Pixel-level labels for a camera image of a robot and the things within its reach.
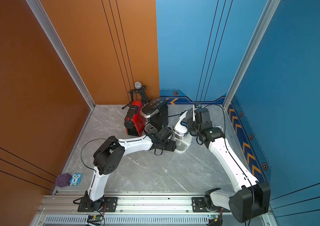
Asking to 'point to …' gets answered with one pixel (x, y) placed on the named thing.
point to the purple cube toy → (63, 180)
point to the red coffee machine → (134, 122)
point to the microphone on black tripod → (140, 89)
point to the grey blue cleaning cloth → (184, 122)
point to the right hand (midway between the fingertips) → (192, 119)
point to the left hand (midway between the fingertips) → (174, 145)
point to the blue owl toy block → (76, 179)
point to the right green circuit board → (214, 220)
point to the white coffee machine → (183, 139)
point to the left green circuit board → (95, 219)
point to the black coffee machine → (156, 112)
